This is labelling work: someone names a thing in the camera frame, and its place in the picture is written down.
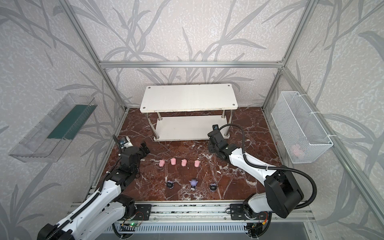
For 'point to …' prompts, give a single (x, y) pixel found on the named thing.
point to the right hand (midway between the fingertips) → (214, 138)
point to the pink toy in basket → (296, 150)
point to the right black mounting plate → (237, 212)
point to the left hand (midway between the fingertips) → (141, 140)
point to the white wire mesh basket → (303, 136)
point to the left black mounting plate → (143, 212)
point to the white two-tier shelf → (187, 112)
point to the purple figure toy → (193, 182)
